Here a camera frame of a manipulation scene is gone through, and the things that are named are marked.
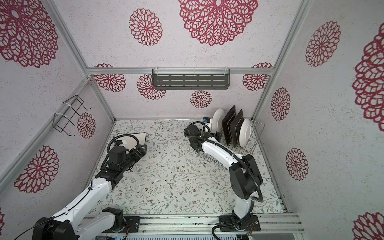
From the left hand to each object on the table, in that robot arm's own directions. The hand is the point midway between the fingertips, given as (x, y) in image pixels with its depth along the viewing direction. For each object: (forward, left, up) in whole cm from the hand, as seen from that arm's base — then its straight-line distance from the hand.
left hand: (143, 152), depth 84 cm
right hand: (+10, -40, +5) cm, 42 cm away
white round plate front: (+14, -62, -2) cm, 63 cm away
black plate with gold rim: (+15, -54, +3) cm, 56 cm away
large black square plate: (+18, -49, +4) cm, 52 cm away
